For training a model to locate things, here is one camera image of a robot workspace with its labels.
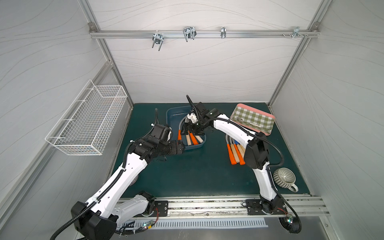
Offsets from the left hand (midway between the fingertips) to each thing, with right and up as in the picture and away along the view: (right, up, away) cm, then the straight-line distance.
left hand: (177, 148), depth 74 cm
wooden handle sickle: (+12, +2, +23) cm, 26 cm away
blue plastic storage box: (-6, +18, +35) cm, 40 cm away
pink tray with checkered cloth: (+53, +15, +37) cm, 66 cm away
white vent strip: (+9, -35, -4) cm, 36 cm away
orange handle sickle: (+32, -9, +15) cm, 36 cm away
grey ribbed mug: (+61, -18, +8) cm, 64 cm away
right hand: (+4, +7, +12) cm, 14 cm away
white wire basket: (-42, +11, -6) cm, 44 cm away
